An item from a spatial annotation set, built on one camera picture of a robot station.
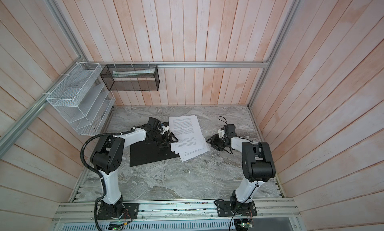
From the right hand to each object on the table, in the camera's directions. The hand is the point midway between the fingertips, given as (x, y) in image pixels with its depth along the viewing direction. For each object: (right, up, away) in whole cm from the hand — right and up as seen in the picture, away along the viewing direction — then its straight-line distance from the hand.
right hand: (209, 141), depth 97 cm
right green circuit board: (+14, -36, -27) cm, 47 cm away
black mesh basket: (-55, +45, +8) cm, 71 cm away
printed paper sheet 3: (-14, -8, -3) cm, 17 cm away
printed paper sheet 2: (-12, -4, -1) cm, 13 cm away
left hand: (-23, -2, -3) cm, 23 cm away
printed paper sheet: (-14, +7, +9) cm, 18 cm away
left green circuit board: (-49, -38, -27) cm, 67 cm away
